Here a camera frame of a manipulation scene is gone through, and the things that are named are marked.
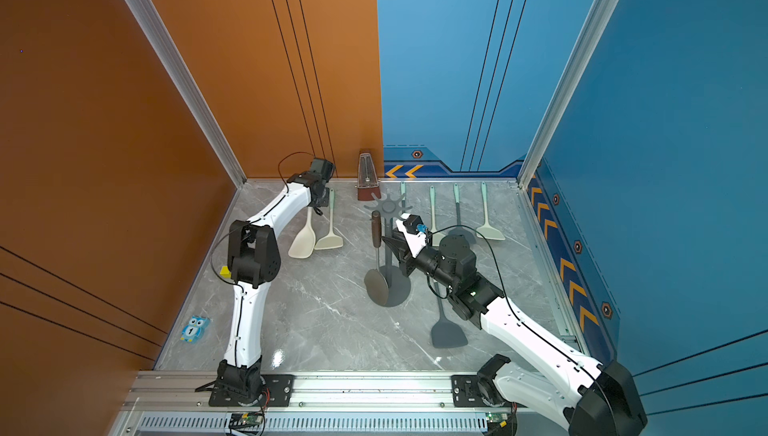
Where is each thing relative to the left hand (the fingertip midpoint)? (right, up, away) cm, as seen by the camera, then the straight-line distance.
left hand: (313, 193), depth 105 cm
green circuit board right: (+55, -56, -32) cm, 85 cm away
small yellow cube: (-25, -25, -12) cm, 37 cm away
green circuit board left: (-8, -56, -32) cm, 66 cm away
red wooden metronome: (+18, +3, +5) cm, 19 cm away
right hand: (+27, -11, -34) cm, 45 cm away
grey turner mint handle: (+52, -13, 0) cm, 53 cm away
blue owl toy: (-27, -39, -22) cm, 52 cm away
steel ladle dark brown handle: (+24, -25, -27) cm, 44 cm away
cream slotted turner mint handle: (+7, -16, -4) cm, 18 cm away
